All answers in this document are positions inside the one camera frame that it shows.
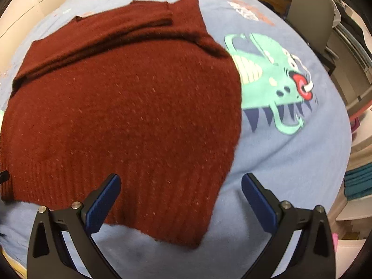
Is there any stack of teal folded cloths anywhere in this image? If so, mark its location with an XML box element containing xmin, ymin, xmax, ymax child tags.
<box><xmin>344</xmin><ymin>163</ymin><xmax>372</xmax><ymax>202</ymax></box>

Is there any dark red knit sweater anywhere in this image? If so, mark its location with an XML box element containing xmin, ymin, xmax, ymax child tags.
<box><xmin>0</xmin><ymin>0</ymin><xmax>243</xmax><ymax>249</ymax></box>

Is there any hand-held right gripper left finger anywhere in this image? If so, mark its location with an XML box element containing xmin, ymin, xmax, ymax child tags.
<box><xmin>27</xmin><ymin>173</ymin><xmax>122</xmax><ymax>279</ymax></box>

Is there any white shelf unit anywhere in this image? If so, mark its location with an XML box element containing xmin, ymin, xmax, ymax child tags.
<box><xmin>334</xmin><ymin>116</ymin><xmax>372</xmax><ymax>242</ymax></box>

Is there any cream wardrobe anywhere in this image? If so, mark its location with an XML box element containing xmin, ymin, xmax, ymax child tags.
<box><xmin>0</xmin><ymin>0</ymin><xmax>85</xmax><ymax>50</ymax></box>

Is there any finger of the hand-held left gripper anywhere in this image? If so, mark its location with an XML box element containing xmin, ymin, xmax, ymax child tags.
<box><xmin>0</xmin><ymin>171</ymin><xmax>11</xmax><ymax>202</ymax></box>

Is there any grey chair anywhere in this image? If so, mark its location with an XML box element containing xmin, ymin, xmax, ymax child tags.
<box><xmin>284</xmin><ymin>0</ymin><xmax>340</xmax><ymax>74</ymax></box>

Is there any blue dinosaur print bedsheet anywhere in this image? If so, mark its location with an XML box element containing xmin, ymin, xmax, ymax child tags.
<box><xmin>0</xmin><ymin>0</ymin><xmax>353</xmax><ymax>279</ymax></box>

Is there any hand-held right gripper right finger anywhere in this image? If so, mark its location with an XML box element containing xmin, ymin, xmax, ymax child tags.
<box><xmin>242</xmin><ymin>173</ymin><xmax>338</xmax><ymax>279</ymax></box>

